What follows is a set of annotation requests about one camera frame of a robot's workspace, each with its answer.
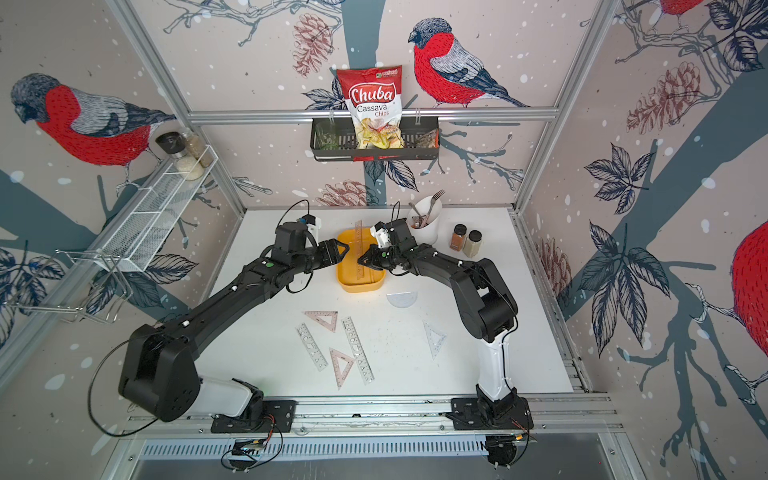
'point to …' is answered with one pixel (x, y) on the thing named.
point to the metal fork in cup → (432, 202)
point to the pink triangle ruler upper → (325, 318)
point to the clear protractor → (403, 299)
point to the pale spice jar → (473, 245)
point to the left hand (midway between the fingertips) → (347, 243)
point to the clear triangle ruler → (435, 339)
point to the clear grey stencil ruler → (364, 367)
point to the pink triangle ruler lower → (341, 376)
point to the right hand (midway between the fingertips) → (357, 260)
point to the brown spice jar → (458, 237)
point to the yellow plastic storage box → (352, 276)
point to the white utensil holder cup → (423, 214)
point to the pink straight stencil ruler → (359, 249)
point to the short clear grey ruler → (312, 347)
